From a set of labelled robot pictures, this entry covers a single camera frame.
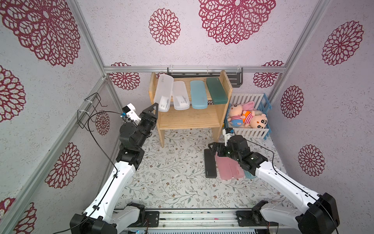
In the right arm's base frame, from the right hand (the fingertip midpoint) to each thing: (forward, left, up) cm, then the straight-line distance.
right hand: (217, 146), depth 81 cm
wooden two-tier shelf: (+19, +3, +2) cm, 19 cm away
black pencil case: (-2, +3, -16) cm, 16 cm away
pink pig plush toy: (+33, -17, -6) cm, 37 cm away
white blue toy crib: (+44, -41, -9) cm, 61 cm away
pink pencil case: (-4, -6, -18) cm, 19 cm away
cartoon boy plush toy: (+26, -28, -7) cm, 39 cm away
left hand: (+4, +29, +27) cm, 40 cm away
